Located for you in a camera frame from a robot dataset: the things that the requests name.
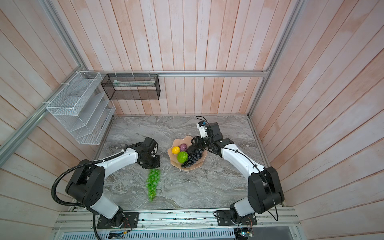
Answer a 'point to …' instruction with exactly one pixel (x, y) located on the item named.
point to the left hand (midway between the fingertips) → (158, 168)
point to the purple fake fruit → (183, 147)
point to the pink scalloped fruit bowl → (173, 158)
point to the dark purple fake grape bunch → (193, 158)
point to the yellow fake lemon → (175, 150)
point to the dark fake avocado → (191, 149)
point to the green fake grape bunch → (153, 180)
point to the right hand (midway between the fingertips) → (195, 139)
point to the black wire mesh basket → (132, 86)
